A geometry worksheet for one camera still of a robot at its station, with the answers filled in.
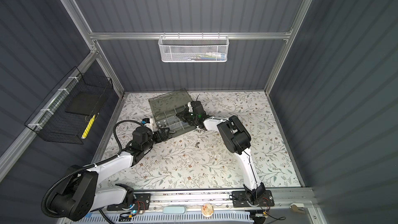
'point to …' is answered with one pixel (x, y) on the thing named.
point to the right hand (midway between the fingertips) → (176, 114)
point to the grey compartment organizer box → (164, 109)
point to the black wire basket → (68, 114)
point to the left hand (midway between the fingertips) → (165, 131)
